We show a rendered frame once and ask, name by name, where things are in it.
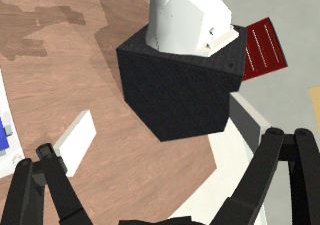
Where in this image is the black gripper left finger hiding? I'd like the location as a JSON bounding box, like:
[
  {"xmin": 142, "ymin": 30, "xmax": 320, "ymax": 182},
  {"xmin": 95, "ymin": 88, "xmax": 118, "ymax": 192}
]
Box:
[{"xmin": 0, "ymin": 110, "xmax": 96, "ymax": 225}]

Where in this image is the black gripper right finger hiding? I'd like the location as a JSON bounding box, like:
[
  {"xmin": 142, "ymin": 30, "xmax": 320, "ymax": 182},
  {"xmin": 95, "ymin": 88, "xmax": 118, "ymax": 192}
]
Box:
[{"xmin": 209, "ymin": 92, "xmax": 320, "ymax": 225}]

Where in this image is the blue rectangular block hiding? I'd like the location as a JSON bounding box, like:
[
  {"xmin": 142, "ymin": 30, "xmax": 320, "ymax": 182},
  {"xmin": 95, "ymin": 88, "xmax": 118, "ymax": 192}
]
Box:
[{"xmin": 0, "ymin": 117, "xmax": 10, "ymax": 151}]

